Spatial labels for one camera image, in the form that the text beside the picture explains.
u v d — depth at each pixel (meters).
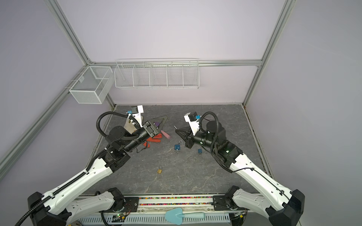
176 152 0.93
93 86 0.99
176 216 0.71
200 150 0.94
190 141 0.56
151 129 0.53
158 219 0.71
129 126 1.07
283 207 0.38
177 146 0.94
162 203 0.76
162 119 0.59
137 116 0.56
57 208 0.40
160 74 1.00
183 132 0.63
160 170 0.86
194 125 0.55
